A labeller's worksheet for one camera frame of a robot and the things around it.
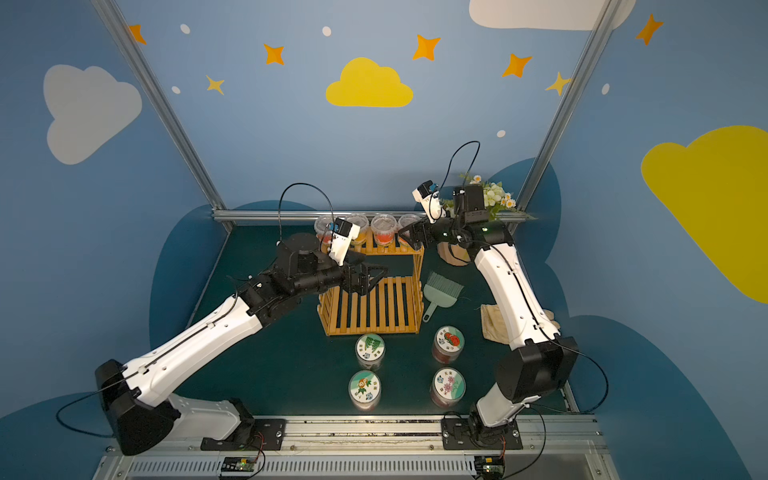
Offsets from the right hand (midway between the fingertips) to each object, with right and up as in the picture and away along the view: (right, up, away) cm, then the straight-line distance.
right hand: (416, 223), depth 77 cm
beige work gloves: (+26, -31, +17) cm, 44 cm away
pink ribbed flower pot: (+7, -8, -10) cm, 15 cm away
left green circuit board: (-44, -60, -5) cm, 75 cm away
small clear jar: (-25, -1, -2) cm, 25 cm away
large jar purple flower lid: (+8, -42, -2) cm, 42 cm away
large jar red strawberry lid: (+9, -33, +5) cm, 35 cm away
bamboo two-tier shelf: (-5, -25, +21) cm, 33 cm away
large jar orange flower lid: (-14, -43, -2) cm, 45 cm away
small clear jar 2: (-8, -1, -2) cm, 9 cm away
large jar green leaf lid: (-12, -34, +3) cm, 37 cm away
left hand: (-10, -9, -10) cm, 17 cm away
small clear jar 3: (-2, +1, 0) cm, 3 cm away
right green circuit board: (+18, -61, -4) cm, 64 cm away
